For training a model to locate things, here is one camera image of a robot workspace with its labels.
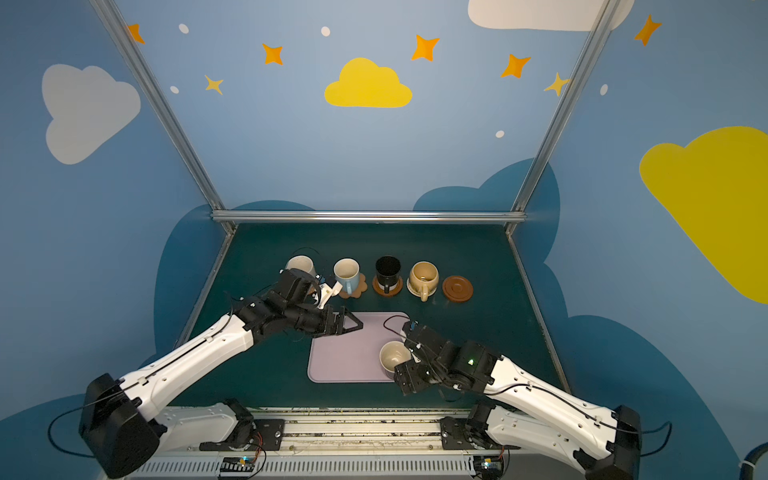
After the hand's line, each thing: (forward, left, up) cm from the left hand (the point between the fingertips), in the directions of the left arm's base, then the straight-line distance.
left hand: (352, 324), depth 74 cm
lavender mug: (-1, -11, -17) cm, 20 cm away
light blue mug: (+25, +5, -12) cm, 28 cm away
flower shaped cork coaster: (+23, 0, -18) cm, 29 cm away
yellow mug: (+26, -22, -15) cm, 37 cm away
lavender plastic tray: (-1, +1, -19) cm, 19 cm away
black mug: (+24, -9, -11) cm, 28 cm away
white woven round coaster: (+23, -17, -19) cm, 34 cm away
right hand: (-9, -15, -6) cm, 18 cm away
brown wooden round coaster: (+23, -34, -19) cm, 45 cm away
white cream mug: (+27, +20, -9) cm, 35 cm away
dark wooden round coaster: (+21, -11, -16) cm, 29 cm away
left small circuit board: (-28, +28, -22) cm, 46 cm away
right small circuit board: (-27, -35, -21) cm, 50 cm away
